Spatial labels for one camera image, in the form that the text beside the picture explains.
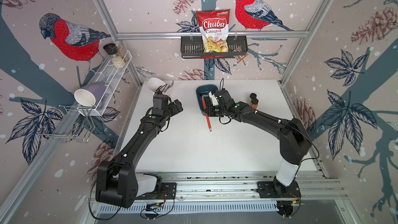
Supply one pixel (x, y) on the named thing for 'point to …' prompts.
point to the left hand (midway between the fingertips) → (178, 102)
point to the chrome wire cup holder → (73, 123)
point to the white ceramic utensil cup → (155, 83)
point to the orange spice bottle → (254, 103)
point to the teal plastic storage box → (203, 89)
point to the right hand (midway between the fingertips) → (204, 109)
